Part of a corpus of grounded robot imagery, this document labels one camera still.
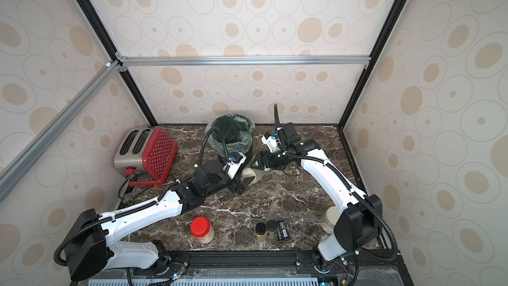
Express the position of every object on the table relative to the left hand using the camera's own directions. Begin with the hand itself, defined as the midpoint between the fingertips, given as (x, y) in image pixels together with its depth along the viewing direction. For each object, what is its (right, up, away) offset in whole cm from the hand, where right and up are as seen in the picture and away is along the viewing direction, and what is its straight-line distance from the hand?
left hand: (251, 170), depth 75 cm
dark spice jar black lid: (+8, -22, -2) cm, 23 cm away
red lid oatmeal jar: (-18, -21, -5) cm, 27 cm away
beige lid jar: (+31, -18, 0) cm, 35 cm away
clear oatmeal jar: (-2, -2, +5) cm, 5 cm away
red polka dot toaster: (-46, +5, +10) cm, 48 cm away
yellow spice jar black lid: (+4, -23, -2) cm, 23 cm away
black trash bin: (-7, +16, +20) cm, 27 cm away
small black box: (+12, -26, +5) cm, 29 cm away
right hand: (+6, +2, +3) cm, 7 cm away
